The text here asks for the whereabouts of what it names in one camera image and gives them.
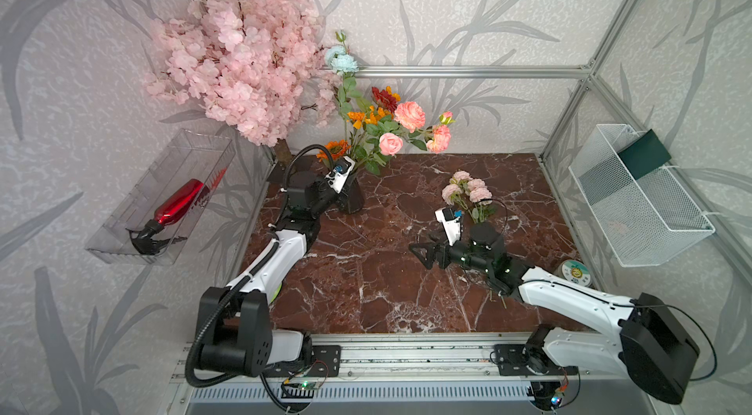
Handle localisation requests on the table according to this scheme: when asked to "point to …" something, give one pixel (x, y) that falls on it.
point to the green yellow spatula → (276, 293)
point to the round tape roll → (575, 271)
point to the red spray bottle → (174, 208)
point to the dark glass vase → (351, 199)
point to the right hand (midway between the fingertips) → (418, 240)
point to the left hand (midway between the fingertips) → (350, 171)
